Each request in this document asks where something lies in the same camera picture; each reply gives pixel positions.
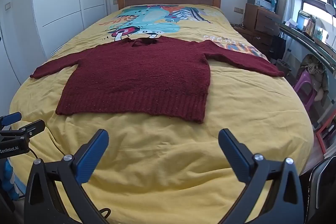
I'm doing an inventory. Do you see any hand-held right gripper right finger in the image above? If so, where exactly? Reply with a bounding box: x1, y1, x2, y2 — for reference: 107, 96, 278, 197
218, 129, 313, 224

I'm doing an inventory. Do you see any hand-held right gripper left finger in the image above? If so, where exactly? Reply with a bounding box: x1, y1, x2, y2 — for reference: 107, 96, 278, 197
24, 129, 109, 224

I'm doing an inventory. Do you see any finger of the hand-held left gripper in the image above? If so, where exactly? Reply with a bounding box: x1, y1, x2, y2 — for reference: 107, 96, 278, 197
0, 112, 22, 127
16, 119, 46, 138

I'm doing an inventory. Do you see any dark red knitted sweater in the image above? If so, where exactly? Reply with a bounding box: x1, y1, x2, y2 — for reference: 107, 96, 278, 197
30, 37, 285, 124

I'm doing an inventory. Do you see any person's left hand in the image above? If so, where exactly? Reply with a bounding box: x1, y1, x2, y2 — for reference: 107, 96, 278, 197
0, 160, 20, 201

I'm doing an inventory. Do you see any white door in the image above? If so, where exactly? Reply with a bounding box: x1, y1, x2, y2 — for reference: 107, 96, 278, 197
0, 14, 24, 109

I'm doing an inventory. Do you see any bed with yellow duvet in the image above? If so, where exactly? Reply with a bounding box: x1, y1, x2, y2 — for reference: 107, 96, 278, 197
9, 4, 314, 224

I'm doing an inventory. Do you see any red stool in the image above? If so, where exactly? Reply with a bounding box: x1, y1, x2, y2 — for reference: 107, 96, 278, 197
316, 114, 336, 154

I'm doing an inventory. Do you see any purple plastic chair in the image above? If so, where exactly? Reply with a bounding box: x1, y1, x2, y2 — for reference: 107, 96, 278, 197
293, 70, 318, 111

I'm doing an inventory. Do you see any wicker basket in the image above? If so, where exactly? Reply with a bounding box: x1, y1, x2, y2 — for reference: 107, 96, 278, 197
276, 59, 292, 78

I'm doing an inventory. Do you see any black bag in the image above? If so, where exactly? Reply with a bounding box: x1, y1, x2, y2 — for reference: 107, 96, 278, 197
270, 35, 287, 60

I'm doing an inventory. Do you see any low wooden nightstand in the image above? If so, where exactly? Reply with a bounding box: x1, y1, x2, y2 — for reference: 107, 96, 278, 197
233, 26, 273, 56

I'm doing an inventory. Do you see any beige jacket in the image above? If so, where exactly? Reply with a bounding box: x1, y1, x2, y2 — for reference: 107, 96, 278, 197
301, 54, 330, 101

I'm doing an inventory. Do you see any white wardrobe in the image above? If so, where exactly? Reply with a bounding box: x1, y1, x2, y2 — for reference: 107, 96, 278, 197
31, 0, 107, 58

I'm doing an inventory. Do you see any glass desk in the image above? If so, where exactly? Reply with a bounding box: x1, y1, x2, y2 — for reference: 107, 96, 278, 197
280, 23, 336, 69

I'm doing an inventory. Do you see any wooden dresser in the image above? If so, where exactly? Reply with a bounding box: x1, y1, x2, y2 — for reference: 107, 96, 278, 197
243, 3, 282, 35

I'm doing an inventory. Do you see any white printer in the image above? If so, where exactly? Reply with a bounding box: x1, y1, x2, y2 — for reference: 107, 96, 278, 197
247, 0, 277, 11

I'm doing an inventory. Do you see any black cable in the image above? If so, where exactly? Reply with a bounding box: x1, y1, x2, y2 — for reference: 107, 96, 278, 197
26, 147, 37, 161

